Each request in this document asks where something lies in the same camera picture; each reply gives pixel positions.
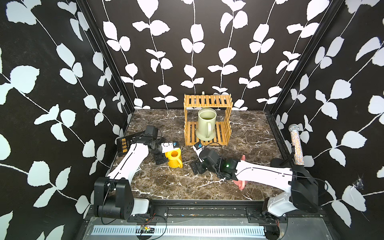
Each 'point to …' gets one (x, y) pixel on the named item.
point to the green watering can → (206, 131)
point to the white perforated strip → (132, 231)
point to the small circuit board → (146, 229)
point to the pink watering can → (241, 184)
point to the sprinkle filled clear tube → (294, 129)
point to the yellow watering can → (174, 158)
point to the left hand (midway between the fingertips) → (165, 147)
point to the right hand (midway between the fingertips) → (193, 158)
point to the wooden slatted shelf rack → (223, 128)
